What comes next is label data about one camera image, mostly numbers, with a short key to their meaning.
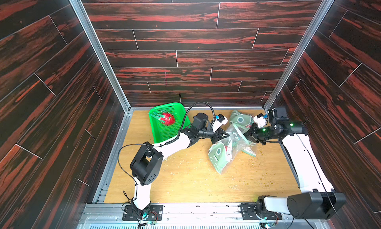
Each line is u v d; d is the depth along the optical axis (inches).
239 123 39.1
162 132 41.6
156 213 28.3
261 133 25.0
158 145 20.8
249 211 28.9
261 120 26.9
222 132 29.7
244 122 38.8
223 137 30.4
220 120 27.7
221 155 31.5
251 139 25.6
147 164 19.3
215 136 28.3
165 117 40.2
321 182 15.6
